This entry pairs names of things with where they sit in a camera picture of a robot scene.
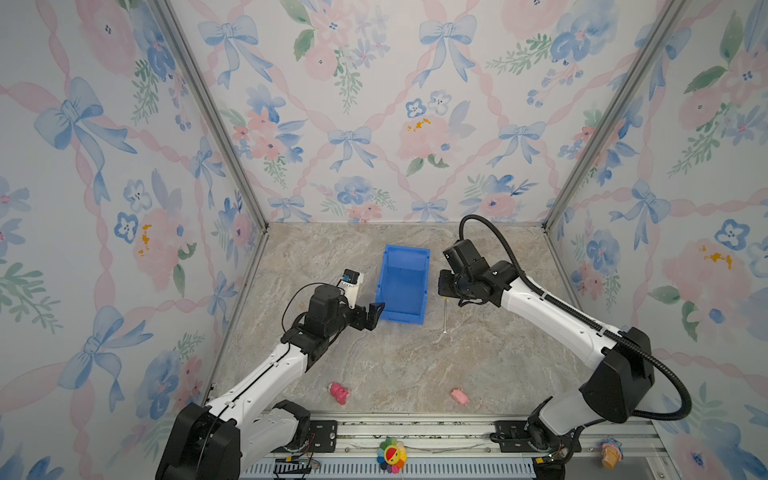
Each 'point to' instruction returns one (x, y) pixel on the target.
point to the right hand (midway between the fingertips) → (441, 282)
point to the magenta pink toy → (341, 394)
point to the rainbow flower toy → (391, 455)
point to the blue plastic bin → (402, 283)
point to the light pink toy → (460, 396)
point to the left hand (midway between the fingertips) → (370, 297)
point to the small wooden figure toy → (612, 452)
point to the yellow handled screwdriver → (446, 299)
